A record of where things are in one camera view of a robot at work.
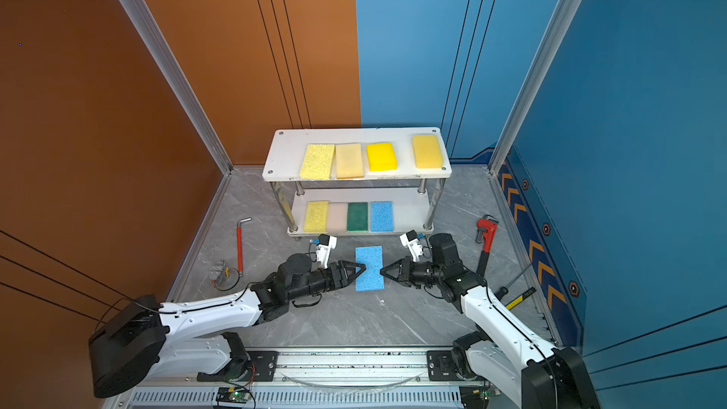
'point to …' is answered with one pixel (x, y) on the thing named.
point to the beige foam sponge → (337, 221)
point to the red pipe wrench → (486, 233)
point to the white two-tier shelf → (358, 182)
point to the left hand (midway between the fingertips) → (364, 267)
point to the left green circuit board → (233, 395)
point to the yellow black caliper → (520, 299)
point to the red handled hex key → (239, 245)
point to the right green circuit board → (474, 397)
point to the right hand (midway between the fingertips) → (384, 273)
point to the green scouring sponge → (357, 216)
